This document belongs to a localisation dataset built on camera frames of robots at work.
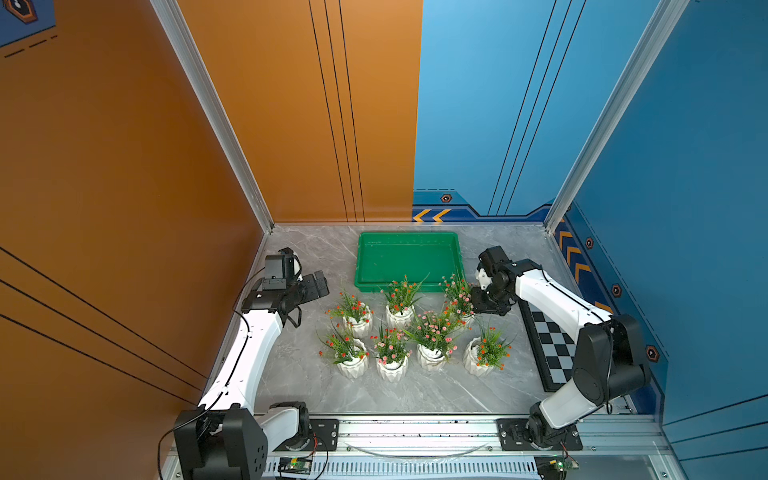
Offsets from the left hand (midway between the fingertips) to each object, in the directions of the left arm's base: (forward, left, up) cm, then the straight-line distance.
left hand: (313, 280), depth 83 cm
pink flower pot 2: (-18, -23, -5) cm, 29 cm away
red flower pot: (-8, -12, -5) cm, 15 cm away
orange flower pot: (-18, -47, -4) cm, 50 cm away
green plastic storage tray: (+21, -20, -16) cm, 33 cm away
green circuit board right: (-40, -63, -16) cm, 77 cm away
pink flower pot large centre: (-15, -33, -3) cm, 36 cm away
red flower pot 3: (-18, -11, -10) cm, 23 cm away
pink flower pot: (-4, -41, -3) cm, 41 cm away
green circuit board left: (-41, 0, -19) cm, 45 cm away
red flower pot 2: (-6, -25, -6) cm, 26 cm away
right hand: (-3, -47, -9) cm, 48 cm away
